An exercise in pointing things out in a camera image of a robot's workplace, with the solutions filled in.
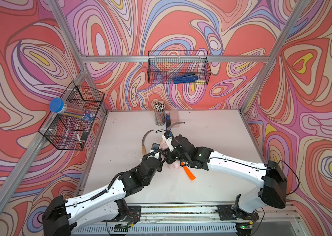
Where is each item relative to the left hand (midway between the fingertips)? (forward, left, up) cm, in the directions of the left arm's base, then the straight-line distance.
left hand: (161, 154), depth 76 cm
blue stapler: (+37, -4, -14) cm, 40 cm away
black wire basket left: (+9, +48, +9) cm, 50 cm away
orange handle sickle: (-5, -17, -16) cm, 24 cm away
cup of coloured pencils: (+34, +2, -3) cm, 34 cm away
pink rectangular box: (+39, -9, -14) cm, 42 cm away
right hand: (-1, -1, 0) cm, 2 cm away
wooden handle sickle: (+14, +13, -17) cm, 26 cm away
